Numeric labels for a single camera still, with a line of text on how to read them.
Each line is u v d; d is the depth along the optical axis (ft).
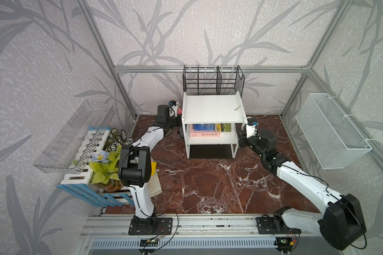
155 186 2.84
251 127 2.18
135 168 1.68
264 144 1.93
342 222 1.30
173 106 2.79
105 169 2.28
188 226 2.47
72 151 2.23
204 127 2.77
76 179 1.98
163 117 2.47
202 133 2.77
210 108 2.53
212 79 3.35
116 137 2.50
